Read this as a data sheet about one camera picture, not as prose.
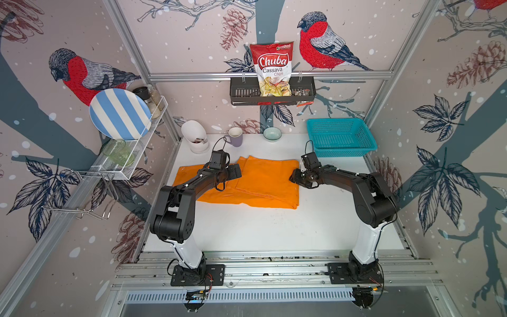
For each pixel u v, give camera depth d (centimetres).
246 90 95
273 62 80
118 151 69
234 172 88
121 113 73
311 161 81
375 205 51
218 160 76
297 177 90
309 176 76
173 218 49
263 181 95
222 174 80
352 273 67
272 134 119
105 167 65
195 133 109
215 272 73
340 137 122
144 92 80
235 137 111
